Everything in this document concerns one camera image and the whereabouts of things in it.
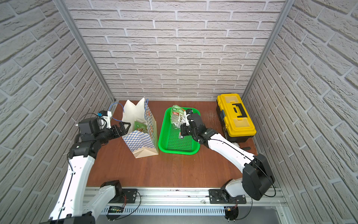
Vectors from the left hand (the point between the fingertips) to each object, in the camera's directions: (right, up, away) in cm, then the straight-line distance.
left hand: (121, 123), depth 74 cm
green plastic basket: (+24, -14, +21) cm, 35 cm away
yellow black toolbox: (+68, 0, +13) cm, 69 cm away
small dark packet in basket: (+32, -11, +24) cm, 41 cm away
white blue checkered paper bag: (+11, -7, -1) cm, 14 cm away
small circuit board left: (-2, -46, -1) cm, 46 cm away
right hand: (+34, -2, +9) cm, 35 cm away
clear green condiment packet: (+31, +3, +7) cm, 32 cm away
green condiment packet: (+4, -4, +19) cm, 20 cm away
